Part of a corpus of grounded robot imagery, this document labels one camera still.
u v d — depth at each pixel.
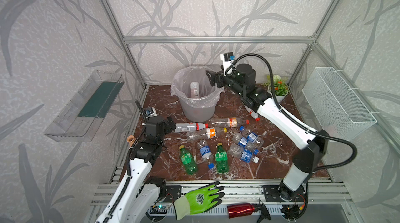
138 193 0.47
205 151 0.82
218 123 0.99
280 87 0.96
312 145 0.43
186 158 0.79
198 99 0.77
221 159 0.82
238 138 0.90
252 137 0.87
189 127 0.93
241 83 0.55
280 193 0.66
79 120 0.63
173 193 0.74
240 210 0.66
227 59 0.58
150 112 0.65
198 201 0.71
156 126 0.54
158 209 0.72
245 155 0.81
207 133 0.89
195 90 0.98
